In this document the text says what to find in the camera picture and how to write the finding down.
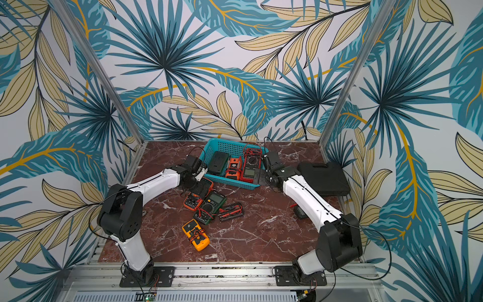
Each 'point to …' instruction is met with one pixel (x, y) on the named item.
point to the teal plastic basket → (234, 149)
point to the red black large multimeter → (251, 164)
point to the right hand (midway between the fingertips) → (266, 177)
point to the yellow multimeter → (196, 235)
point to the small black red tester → (230, 212)
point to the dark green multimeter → (218, 163)
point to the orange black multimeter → (194, 199)
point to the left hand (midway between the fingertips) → (197, 189)
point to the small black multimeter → (299, 213)
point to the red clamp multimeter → (246, 180)
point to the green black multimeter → (210, 204)
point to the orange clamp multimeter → (233, 171)
